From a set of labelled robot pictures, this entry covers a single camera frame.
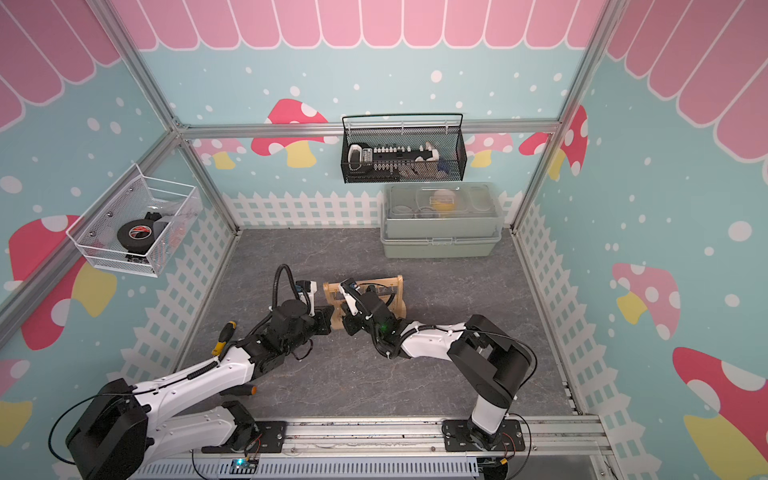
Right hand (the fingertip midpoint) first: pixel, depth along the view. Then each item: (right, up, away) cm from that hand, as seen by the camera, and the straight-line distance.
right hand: (341, 306), depth 86 cm
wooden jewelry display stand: (-2, +3, -3) cm, 5 cm away
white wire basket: (-45, +28, -6) cm, 54 cm away
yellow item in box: (+33, +34, +19) cm, 51 cm away
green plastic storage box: (+31, +27, +17) cm, 44 cm away
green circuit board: (-22, -37, -13) cm, 45 cm away
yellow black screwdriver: (-36, -9, +4) cm, 38 cm away
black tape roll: (-47, +19, -15) cm, 53 cm away
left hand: (-2, -2, -2) cm, 3 cm away
